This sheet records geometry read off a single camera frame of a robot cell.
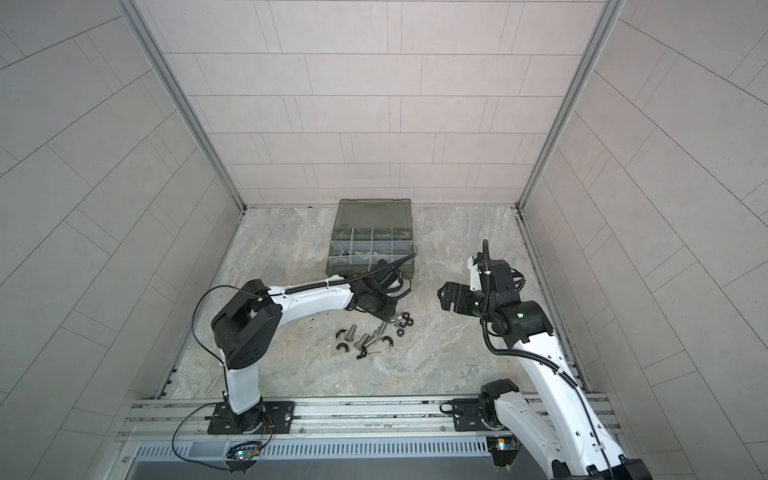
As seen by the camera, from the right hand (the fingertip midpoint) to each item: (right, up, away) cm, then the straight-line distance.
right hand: (451, 295), depth 74 cm
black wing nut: (-30, -13, +10) cm, 34 cm away
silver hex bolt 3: (-18, -12, +10) cm, 24 cm away
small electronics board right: (+11, -34, -6) cm, 37 cm away
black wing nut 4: (-23, -17, +6) cm, 29 cm away
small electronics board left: (-47, -32, -10) cm, 58 cm away
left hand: (-13, -7, +14) cm, 20 cm away
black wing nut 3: (-28, -16, +8) cm, 33 cm away
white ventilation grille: (-18, -34, -6) cm, 39 cm away
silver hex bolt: (-27, -13, +9) cm, 31 cm away
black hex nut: (-10, -11, +12) cm, 19 cm away
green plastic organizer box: (-24, +16, +29) cm, 41 cm away
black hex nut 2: (-13, -13, +10) cm, 21 cm away
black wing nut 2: (-17, -14, +9) cm, 23 cm away
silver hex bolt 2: (-25, -16, +7) cm, 30 cm away
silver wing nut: (-32, +8, +27) cm, 43 cm away
